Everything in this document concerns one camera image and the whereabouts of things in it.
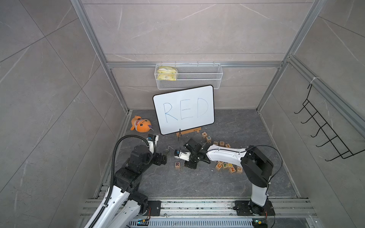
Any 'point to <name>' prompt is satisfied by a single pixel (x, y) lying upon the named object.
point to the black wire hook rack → (323, 127)
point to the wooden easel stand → (197, 129)
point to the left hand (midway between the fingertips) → (161, 146)
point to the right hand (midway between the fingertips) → (187, 161)
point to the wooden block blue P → (208, 139)
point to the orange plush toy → (142, 125)
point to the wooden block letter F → (204, 135)
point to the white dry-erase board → (184, 109)
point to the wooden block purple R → (177, 165)
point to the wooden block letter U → (218, 166)
